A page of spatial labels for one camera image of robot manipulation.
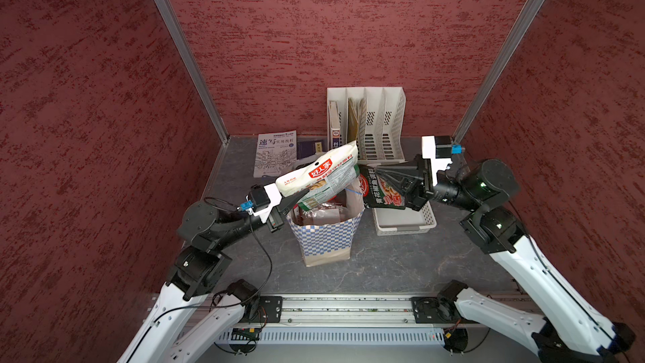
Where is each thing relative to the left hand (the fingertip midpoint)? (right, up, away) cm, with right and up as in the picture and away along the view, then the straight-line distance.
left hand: (304, 191), depth 52 cm
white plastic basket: (+30, -17, +39) cm, 53 cm away
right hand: (+15, +3, -3) cm, 15 cm away
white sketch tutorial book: (-20, +10, +61) cm, 65 cm away
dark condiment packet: (+4, -12, +32) cm, 34 cm away
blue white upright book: (+8, +19, +40) cm, 45 cm away
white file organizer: (+32, +26, +65) cm, 77 cm away
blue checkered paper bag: (+6, -18, +20) cm, 27 cm away
